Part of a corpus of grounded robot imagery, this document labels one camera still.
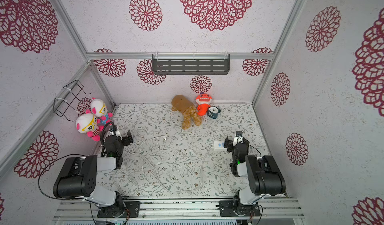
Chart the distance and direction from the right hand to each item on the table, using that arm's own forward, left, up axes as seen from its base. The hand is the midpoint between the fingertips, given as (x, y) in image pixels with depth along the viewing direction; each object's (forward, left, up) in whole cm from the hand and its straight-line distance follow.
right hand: (236, 135), depth 92 cm
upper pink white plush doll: (+12, +87, +11) cm, 89 cm away
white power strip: (-4, +10, -6) cm, 12 cm away
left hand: (0, +71, +1) cm, 71 cm away
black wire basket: (-2, +91, +28) cm, 95 cm away
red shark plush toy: (+31, +20, -1) cm, 37 cm away
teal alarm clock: (+23, +13, -4) cm, 26 cm away
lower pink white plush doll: (-2, +86, +14) cm, 87 cm away
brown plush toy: (+29, +36, -2) cm, 47 cm away
